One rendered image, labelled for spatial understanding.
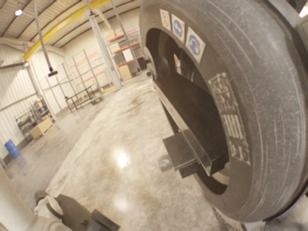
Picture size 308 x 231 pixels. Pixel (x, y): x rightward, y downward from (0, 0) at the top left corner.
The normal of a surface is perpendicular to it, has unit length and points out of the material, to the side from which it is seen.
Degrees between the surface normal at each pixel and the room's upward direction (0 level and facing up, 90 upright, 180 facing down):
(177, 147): 13
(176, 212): 0
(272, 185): 85
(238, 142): 90
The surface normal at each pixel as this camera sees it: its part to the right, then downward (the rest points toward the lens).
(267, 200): -0.73, 0.48
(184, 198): -0.34, -0.86
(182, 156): -0.29, -0.76
